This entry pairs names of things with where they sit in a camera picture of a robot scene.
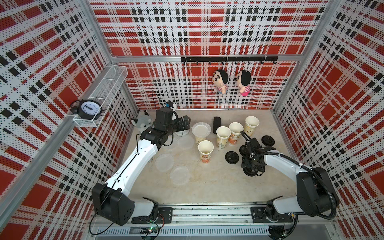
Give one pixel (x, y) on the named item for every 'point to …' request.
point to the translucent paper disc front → (180, 175)
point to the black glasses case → (217, 122)
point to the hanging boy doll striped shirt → (220, 79)
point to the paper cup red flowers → (236, 128)
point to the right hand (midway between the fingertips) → (251, 165)
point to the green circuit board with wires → (149, 230)
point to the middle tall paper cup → (223, 134)
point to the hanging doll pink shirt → (243, 78)
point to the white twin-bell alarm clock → (182, 133)
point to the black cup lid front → (249, 172)
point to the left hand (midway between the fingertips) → (185, 120)
